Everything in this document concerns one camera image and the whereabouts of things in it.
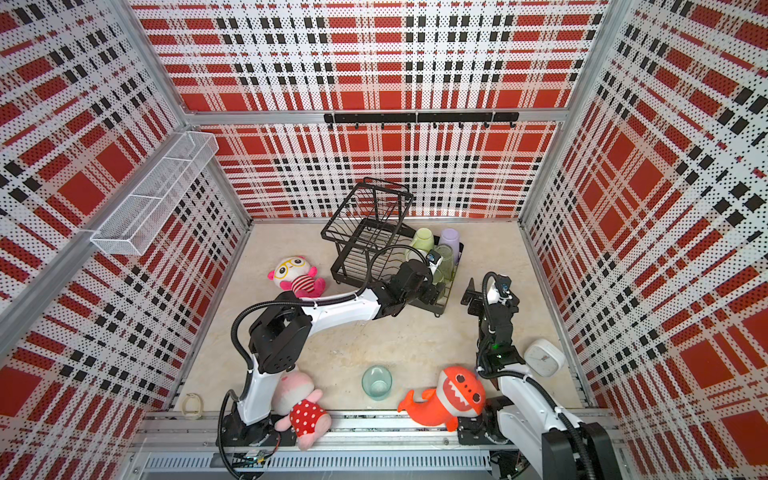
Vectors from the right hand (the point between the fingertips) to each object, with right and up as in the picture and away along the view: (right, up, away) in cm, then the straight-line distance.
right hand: (491, 282), depth 83 cm
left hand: (-14, +1, +6) cm, 16 cm away
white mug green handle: (-18, +13, +16) cm, 27 cm away
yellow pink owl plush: (-60, +1, +13) cm, 61 cm away
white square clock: (+13, -20, -4) cm, 24 cm away
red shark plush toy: (-11, -26, -12) cm, 31 cm away
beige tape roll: (-81, -32, -5) cm, 88 cm away
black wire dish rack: (-38, +16, +35) cm, 54 cm away
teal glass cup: (-32, -27, -2) cm, 42 cm away
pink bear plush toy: (-52, -28, -10) cm, 60 cm away
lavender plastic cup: (-9, +14, +13) cm, 21 cm away
